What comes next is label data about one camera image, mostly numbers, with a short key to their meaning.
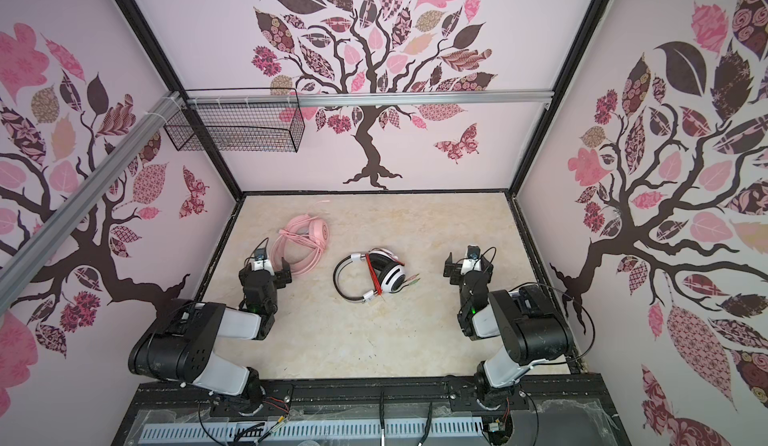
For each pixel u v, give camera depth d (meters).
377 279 0.89
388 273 0.87
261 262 0.78
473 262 0.78
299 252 1.03
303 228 1.00
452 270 0.82
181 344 0.45
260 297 0.70
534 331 0.46
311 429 0.70
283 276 0.90
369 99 0.92
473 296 0.69
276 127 0.79
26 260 0.51
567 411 0.72
